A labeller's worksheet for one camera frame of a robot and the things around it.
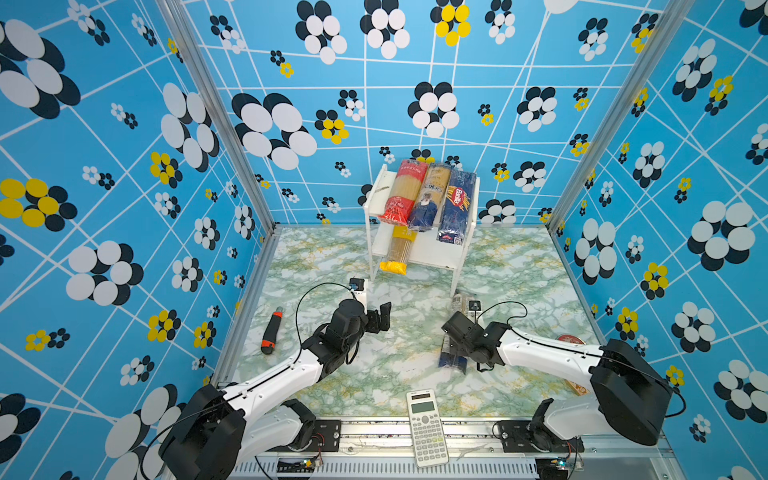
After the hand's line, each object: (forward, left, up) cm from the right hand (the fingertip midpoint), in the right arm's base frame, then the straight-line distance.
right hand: (470, 341), depth 88 cm
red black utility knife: (0, +60, +1) cm, 60 cm away
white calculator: (-23, +14, 0) cm, 27 cm away
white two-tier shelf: (+23, +12, +14) cm, 30 cm away
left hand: (+6, +27, +12) cm, 30 cm away
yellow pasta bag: (+23, +20, +19) cm, 36 cm away
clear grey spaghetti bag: (+13, +1, 0) cm, 13 cm away
